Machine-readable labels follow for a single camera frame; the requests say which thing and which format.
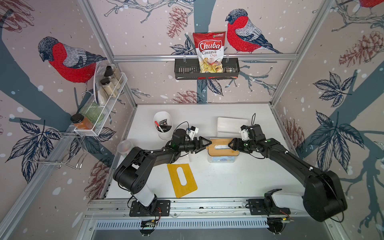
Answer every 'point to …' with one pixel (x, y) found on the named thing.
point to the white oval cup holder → (165, 121)
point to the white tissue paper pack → (183, 159)
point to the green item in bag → (91, 111)
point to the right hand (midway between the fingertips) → (232, 144)
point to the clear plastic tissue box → (209, 157)
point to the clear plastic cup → (124, 147)
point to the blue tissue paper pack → (223, 159)
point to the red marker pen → (158, 125)
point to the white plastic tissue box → (230, 125)
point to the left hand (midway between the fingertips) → (211, 143)
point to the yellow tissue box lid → (179, 189)
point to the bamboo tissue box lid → (212, 151)
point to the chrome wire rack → (62, 149)
